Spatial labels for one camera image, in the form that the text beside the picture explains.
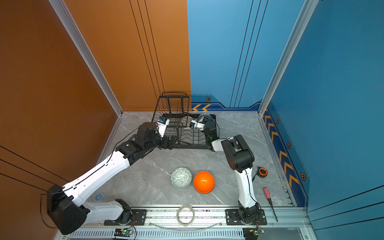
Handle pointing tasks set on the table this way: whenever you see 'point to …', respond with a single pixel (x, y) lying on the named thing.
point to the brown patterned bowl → (186, 121)
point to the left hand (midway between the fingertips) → (171, 132)
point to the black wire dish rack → (190, 129)
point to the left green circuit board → (123, 232)
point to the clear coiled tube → (185, 224)
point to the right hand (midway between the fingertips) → (207, 114)
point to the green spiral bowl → (181, 177)
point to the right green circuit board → (259, 231)
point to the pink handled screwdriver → (269, 197)
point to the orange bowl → (204, 182)
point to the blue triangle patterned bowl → (204, 115)
